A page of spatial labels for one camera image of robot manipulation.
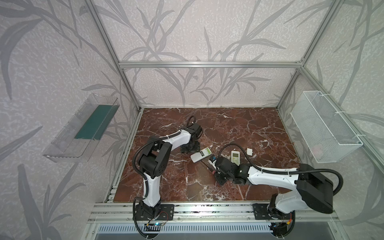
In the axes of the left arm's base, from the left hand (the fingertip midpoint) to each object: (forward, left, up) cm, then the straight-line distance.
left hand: (194, 147), depth 96 cm
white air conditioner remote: (-8, -26, +1) cm, 27 cm away
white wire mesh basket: (-12, -58, +34) cm, 68 cm away
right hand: (-15, -12, +3) cm, 20 cm away
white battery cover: (-2, -36, -1) cm, 36 cm away
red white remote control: (-6, -3, 0) cm, 7 cm away
